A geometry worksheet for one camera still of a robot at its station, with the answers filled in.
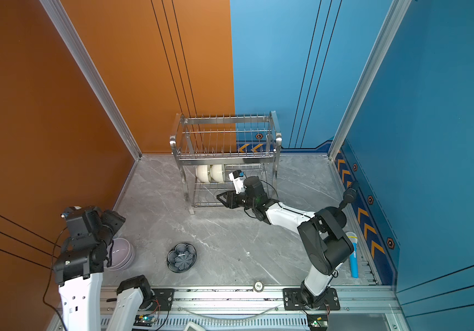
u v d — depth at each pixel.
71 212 0.57
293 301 0.72
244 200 0.75
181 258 0.82
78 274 0.44
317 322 0.70
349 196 0.72
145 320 0.70
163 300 0.72
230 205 0.76
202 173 0.97
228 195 0.77
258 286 0.71
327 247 0.46
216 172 0.97
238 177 0.78
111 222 0.61
